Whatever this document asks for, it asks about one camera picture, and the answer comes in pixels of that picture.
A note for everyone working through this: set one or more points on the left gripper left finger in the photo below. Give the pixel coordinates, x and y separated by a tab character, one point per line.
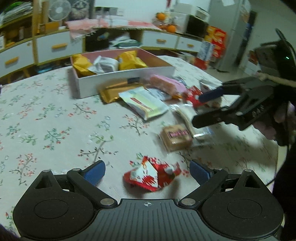
85	181

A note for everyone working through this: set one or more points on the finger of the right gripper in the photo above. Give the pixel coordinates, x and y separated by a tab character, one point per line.
224	114
233	87

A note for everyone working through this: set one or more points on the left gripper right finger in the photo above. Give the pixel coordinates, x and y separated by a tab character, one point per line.
210	180

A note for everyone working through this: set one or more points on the clear white cake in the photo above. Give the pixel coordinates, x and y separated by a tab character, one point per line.
201	136

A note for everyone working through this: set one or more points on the brown biscuit packet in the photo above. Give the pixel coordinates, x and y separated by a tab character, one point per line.
176	137

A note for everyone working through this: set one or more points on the red white candy packet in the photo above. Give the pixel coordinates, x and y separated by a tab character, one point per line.
152	174

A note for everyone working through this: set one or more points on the pink cake packet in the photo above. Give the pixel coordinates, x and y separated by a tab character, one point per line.
168	85

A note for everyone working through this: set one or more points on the white green wafer packet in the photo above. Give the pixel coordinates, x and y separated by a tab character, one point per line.
144	103

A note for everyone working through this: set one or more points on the red strawberry candy packet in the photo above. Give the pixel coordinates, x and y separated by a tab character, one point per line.
192	95

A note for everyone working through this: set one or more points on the person's right hand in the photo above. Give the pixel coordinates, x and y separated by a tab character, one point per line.
268	127

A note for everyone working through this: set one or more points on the blue white milk carton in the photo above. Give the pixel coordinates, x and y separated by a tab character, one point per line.
205	51

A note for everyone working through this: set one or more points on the red orange carton stack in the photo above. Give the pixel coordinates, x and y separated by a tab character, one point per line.
217	37

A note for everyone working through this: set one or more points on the floral tablecloth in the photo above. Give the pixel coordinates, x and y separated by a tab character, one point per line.
44	126

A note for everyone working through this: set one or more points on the silver refrigerator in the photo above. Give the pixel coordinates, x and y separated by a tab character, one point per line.
231	17

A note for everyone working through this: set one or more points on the black microwave oven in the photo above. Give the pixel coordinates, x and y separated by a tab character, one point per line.
189	25

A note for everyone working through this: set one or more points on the lower orange fruit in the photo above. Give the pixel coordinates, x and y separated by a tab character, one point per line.
171	28

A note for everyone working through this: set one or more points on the orange fruit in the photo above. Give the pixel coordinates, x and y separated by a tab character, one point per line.
171	28
161	16

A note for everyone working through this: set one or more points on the gold foil snack bar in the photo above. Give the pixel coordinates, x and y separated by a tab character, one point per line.
110	93

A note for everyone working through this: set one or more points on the upper orange fruit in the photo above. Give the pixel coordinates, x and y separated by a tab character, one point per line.
161	16

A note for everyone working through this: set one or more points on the pink white snack box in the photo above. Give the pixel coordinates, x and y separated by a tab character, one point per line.
89	85

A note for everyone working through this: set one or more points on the large yellow snack bag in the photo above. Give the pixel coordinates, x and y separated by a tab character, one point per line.
81	65

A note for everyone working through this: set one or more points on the white grey snack packet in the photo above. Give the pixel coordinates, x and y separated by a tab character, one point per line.
104	65

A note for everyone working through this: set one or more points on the wooden white tv cabinet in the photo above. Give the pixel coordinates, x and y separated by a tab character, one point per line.
59	45

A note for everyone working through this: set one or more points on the black basket in cabinet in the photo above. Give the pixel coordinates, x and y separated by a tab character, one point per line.
96	41

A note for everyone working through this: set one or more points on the pink cabinet cloth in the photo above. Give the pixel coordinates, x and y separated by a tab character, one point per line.
83	27

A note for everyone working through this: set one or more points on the framed cat picture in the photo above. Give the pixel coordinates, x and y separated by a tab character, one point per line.
81	9

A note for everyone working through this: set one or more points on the tall wooden shelf cabinet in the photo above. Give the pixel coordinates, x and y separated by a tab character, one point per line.
21	20

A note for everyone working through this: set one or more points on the white desk fan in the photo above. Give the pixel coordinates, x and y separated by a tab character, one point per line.
59	10

